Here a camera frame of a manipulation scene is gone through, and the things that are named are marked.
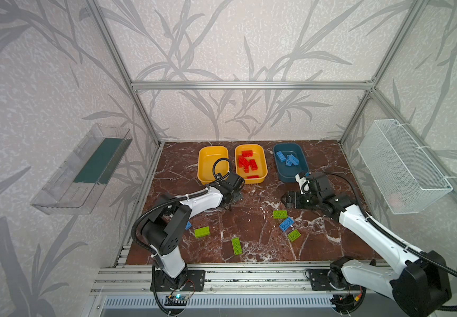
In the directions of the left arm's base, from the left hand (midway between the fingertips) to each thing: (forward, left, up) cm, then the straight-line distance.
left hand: (236, 190), depth 94 cm
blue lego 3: (+20, -33, -2) cm, 39 cm away
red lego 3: (+18, -9, -3) cm, 21 cm away
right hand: (-6, -23, +9) cm, 25 cm away
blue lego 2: (+24, -25, -3) cm, 35 cm away
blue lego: (-15, -23, -3) cm, 27 cm away
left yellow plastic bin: (+24, +18, -3) cm, 30 cm away
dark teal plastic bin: (+10, -26, +1) cm, 27 cm away
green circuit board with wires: (-43, +21, -5) cm, 48 cm away
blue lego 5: (-16, +21, -3) cm, 27 cm away
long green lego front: (-25, -1, -2) cm, 25 cm away
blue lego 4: (+21, -30, -1) cm, 36 cm away
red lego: (+27, -6, -4) cm, 28 cm away
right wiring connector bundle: (-43, -42, -8) cm, 61 cm away
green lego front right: (-20, -26, -3) cm, 32 cm away
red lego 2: (+19, -2, -1) cm, 19 cm away
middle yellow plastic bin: (+25, -12, -3) cm, 28 cm away
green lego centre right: (-11, -20, -2) cm, 23 cm away
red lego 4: (+17, -6, -4) cm, 18 cm away
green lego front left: (-19, +15, -3) cm, 24 cm away
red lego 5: (+11, -9, -4) cm, 15 cm away
